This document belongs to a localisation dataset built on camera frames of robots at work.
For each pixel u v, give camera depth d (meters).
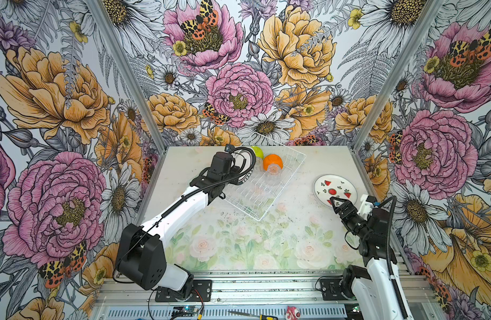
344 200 0.73
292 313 0.66
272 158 1.09
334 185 1.02
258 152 1.12
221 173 0.63
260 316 0.69
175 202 0.50
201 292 0.74
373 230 0.61
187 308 0.71
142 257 0.42
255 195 0.99
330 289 0.74
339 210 0.73
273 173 0.97
